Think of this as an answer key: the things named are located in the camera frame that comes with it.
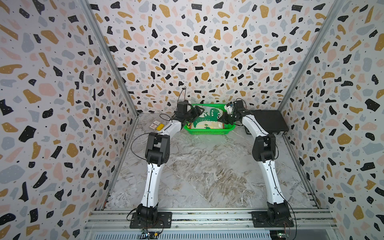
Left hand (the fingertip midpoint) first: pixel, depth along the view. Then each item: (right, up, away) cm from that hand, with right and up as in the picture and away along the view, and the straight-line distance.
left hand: (203, 110), depth 102 cm
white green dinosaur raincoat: (+4, -5, +5) cm, 8 cm away
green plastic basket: (+18, -12, +5) cm, 22 cm away
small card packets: (-35, -10, +9) cm, 38 cm away
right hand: (+10, -5, +4) cm, 13 cm away
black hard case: (+35, -8, -25) cm, 43 cm away
